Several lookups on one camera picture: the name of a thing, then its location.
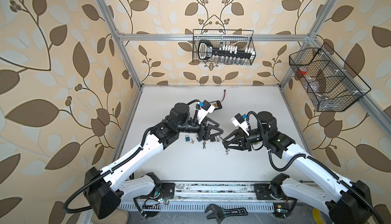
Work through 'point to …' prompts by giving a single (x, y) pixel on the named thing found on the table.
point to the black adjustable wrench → (218, 213)
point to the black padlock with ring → (204, 143)
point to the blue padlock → (187, 138)
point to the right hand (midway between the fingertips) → (225, 145)
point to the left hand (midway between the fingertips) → (221, 129)
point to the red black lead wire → (224, 93)
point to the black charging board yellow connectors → (217, 105)
